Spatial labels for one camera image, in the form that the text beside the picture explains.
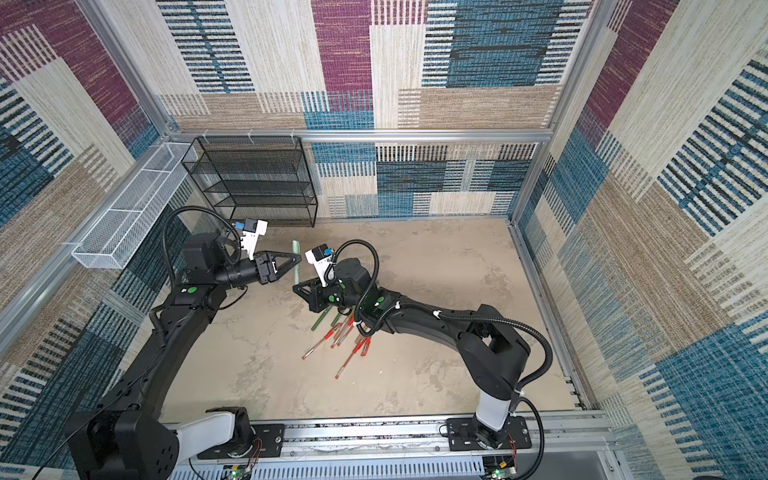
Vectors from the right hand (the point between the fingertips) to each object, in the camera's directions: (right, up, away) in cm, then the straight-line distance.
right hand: (296, 292), depth 75 cm
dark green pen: (+2, -10, +20) cm, 22 cm away
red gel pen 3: (+9, -14, +17) cm, 24 cm away
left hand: (+1, +9, -3) cm, 10 cm away
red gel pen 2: (+14, -18, +14) cm, 27 cm away
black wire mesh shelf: (-22, +36, +34) cm, 54 cm away
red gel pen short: (+16, -17, +14) cm, 28 cm away
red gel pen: (+5, -15, +17) cm, 23 cm away
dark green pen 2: (+7, -11, +19) cm, 23 cm away
